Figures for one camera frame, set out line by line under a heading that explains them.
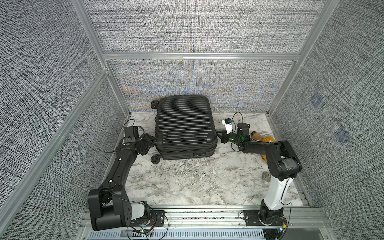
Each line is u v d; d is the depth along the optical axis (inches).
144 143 28.8
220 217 29.6
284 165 20.3
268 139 37.2
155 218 29.5
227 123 33.9
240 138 31.4
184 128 32.2
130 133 25.6
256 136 40.6
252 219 28.4
